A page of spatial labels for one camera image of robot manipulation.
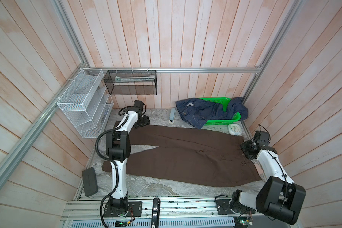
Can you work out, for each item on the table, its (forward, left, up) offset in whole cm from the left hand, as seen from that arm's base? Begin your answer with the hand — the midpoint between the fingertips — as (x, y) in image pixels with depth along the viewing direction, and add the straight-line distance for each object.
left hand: (144, 125), depth 102 cm
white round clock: (-1, -68, -4) cm, 68 cm away
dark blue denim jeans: (+13, -40, +1) cm, 42 cm away
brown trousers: (-21, -32, -8) cm, 39 cm away
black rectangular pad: (-38, +29, -6) cm, 48 cm away
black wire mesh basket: (+25, +9, +20) cm, 33 cm away
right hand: (-19, -65, +3) cm, 68 cm away
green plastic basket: (+11, -57, -2) cm, 58 cm away
